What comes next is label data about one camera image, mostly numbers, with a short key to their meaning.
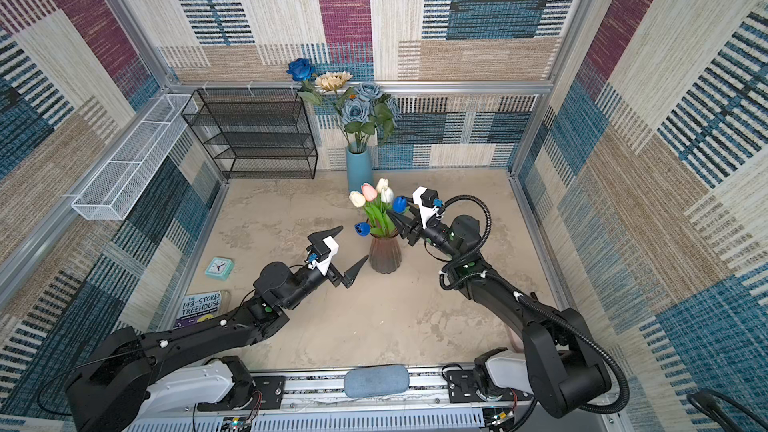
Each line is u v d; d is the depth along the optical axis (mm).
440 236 674
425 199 632
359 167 1028
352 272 666
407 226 673
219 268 937
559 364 412
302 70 848
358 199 744
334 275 648
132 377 411
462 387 731
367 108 873
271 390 741
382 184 791
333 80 812
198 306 851
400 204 689
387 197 754
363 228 709
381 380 725
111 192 708
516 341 792
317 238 686
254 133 1089
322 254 584
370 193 755
